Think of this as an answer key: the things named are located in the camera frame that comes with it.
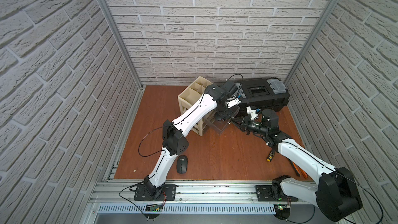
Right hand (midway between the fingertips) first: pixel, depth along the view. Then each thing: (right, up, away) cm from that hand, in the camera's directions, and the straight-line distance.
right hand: (232, 120), depth 78 cm
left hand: (-2, +5, +5) cm, 7 cm away
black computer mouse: (-27, -24, +3) cm, 36 cm away
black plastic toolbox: (+23, +14, +16) cm, 31 cm away
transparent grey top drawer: (-11, -3, +14) cm, 18 cm away
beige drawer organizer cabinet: (-23, +13, +6) cm, 27 cm away
